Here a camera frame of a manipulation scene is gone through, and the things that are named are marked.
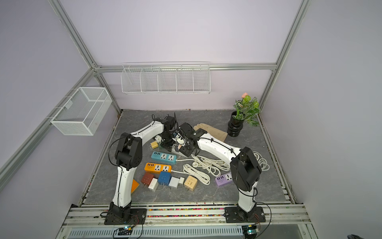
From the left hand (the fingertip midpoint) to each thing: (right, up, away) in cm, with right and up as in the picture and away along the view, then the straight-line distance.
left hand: (176, 145), depth 98 cm
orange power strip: (-10, -12, -10) cm, 19 cm away
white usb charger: (-9, -19, -18) cm, 28 cm away
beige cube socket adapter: (+11, -17, -19) cm, 28 cm away
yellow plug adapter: (-14, +1, -1) cm, 14 cm away
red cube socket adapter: (-13, -16, -17) cm, 27 cm away
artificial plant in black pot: (+45, +23, -9) cm, 51 cm away
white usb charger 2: (+1, -19, -15) cm, 24 cm away
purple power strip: (+29, -17, -15) cm, 37 cm away
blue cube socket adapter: (-4, -16, -16) cm, 23 cm away
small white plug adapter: (+5, -18, -15) cm, 23 cm away
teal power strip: (-6, -7, -6) cm, 11 cm away
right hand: (+8, +1, -10) cm, 13 cm away
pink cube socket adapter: (+4, +1, -14) cm, 15 cm away
